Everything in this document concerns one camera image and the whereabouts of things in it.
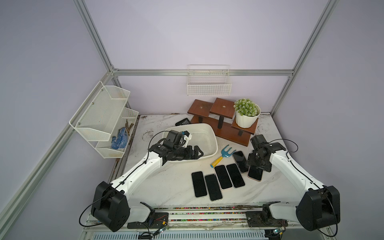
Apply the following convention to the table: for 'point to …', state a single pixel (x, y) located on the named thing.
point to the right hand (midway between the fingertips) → (256, 167)
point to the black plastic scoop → (183, 121)
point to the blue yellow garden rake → (225, 154)
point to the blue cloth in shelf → (120, 141)
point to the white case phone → (255, 173)
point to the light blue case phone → (223, 177)
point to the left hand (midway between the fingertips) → (195, 156)
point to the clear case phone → (199, 184)
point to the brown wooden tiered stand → (218, 114)
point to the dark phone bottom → (241, 161)
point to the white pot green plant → (247, 112)
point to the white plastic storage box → (203, 136)
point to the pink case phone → (213, 189)
